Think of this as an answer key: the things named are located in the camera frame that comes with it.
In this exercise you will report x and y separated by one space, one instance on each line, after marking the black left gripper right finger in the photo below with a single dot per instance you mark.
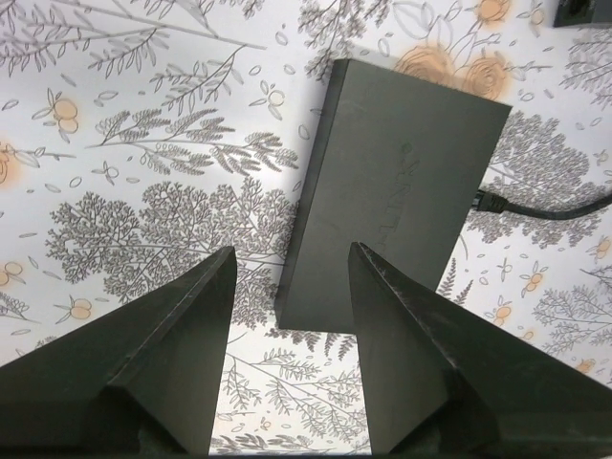
440 382

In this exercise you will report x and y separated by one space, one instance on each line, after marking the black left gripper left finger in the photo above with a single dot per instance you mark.
143 378

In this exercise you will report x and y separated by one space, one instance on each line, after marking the black network switch with ports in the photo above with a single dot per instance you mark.
395 164

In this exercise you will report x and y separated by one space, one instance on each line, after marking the black rectangular box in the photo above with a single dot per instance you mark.
583 13

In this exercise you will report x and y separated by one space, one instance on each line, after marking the floral patterned table mat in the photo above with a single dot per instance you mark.
139 136

